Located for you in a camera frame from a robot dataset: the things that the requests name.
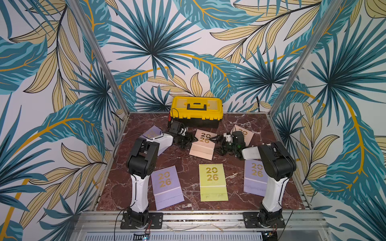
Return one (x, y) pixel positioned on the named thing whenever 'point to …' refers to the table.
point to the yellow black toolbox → (197, 112)
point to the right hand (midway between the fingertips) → (211, 143)
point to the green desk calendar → (213, 187)
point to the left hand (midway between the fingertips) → (196, 142)
